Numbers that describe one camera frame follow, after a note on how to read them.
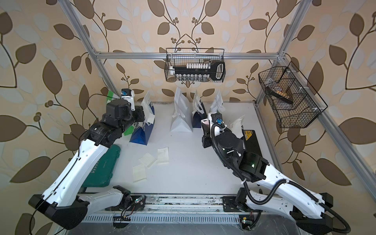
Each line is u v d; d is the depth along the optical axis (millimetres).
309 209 388
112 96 544
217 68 825
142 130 736
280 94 749
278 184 399
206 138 511
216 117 473
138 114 607
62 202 370
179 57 912
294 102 736
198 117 988
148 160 906
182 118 912
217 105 932
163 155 915
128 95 574
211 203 753
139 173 868
